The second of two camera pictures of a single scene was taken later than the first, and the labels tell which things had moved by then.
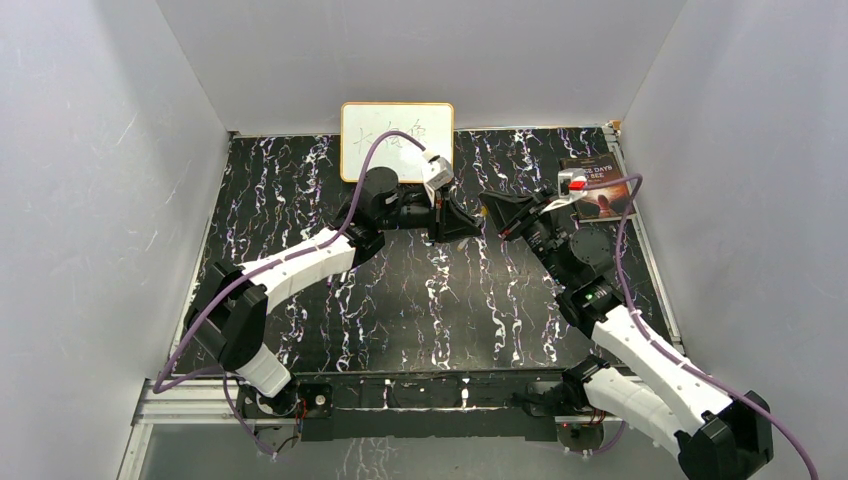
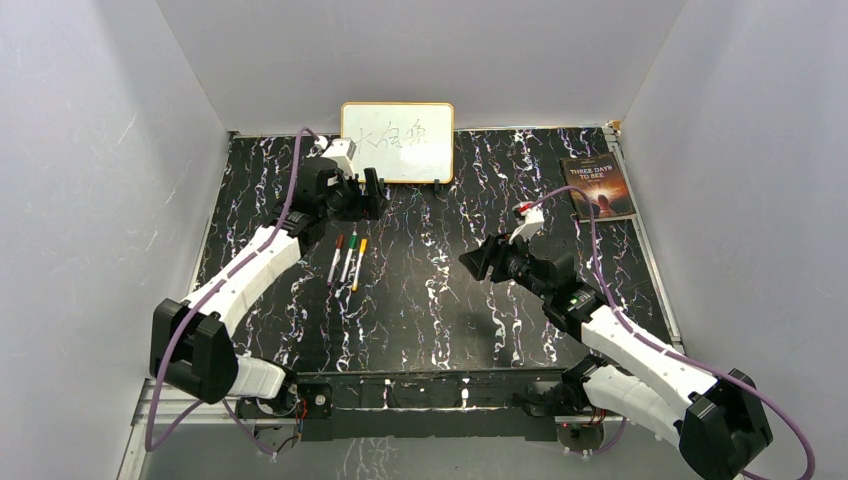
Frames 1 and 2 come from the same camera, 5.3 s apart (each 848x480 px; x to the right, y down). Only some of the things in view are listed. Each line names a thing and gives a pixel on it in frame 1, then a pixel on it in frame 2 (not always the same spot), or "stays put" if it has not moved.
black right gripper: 504,212 -> 493,253
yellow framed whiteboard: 432,124 stays put
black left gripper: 445,220 -> 374,203
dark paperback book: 599,203 stays put
